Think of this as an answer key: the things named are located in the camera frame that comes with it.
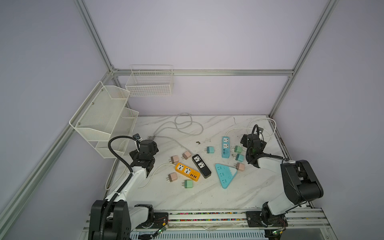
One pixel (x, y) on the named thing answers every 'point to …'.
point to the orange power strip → (191, 173)
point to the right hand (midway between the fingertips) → (252, 136)
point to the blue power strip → (225, 147)
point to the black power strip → (203, 168)
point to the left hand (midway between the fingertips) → (143, 148)
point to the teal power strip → (226, 174)
